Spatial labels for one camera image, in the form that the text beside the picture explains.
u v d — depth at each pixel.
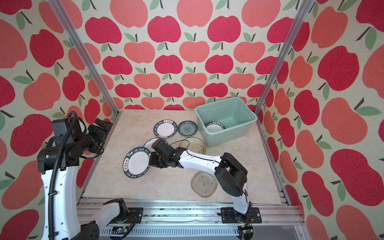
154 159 0.72
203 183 0.86
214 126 1.11
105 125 0.57
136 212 0.75
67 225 0.36
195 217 1.11
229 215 0.73
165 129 1.11
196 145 1.01
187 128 1.11
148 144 1.01
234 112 1.14
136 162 0.84
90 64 0.91
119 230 0.72
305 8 0.70
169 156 0.64
